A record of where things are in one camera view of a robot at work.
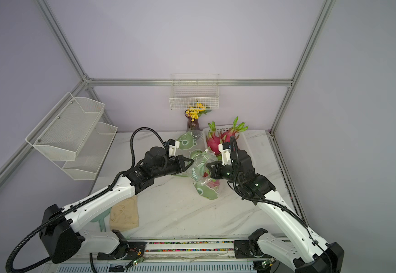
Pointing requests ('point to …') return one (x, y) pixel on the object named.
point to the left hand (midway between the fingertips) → (193, 163)
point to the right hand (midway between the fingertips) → (208, 168)
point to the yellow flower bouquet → (195, 112)
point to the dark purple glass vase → (192, 125)
